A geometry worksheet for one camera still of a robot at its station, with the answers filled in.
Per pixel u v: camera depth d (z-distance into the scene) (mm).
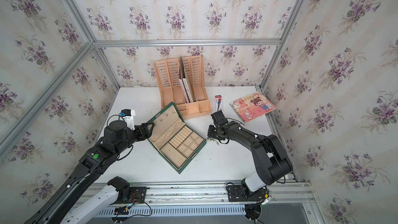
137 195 729
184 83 863
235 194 728
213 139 921
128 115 617
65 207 415
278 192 737
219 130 658
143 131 633
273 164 437
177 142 859
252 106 1082
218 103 1079
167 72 1077
